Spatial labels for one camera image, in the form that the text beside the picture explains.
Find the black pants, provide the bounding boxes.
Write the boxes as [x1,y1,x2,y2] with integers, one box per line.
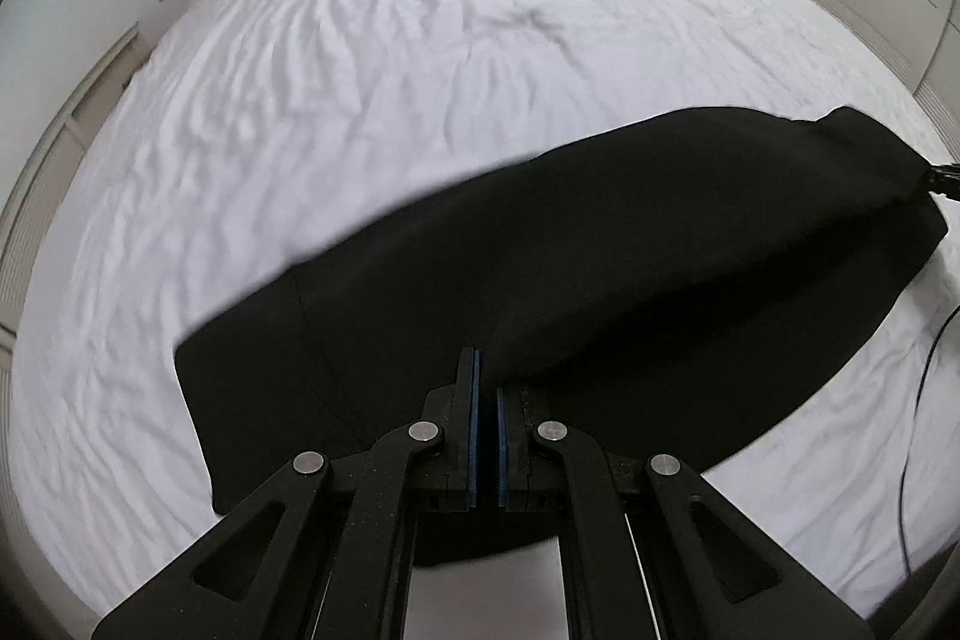
[172,104,949,567]

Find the white louvered cabinet left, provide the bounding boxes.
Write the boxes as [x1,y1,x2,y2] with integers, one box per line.
[0,19,152,341]

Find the white quilted bed cover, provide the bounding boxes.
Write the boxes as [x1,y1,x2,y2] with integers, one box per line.
[8,0,947,638]

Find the black cable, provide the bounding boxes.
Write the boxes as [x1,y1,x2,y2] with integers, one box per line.
[896,302,960,573]

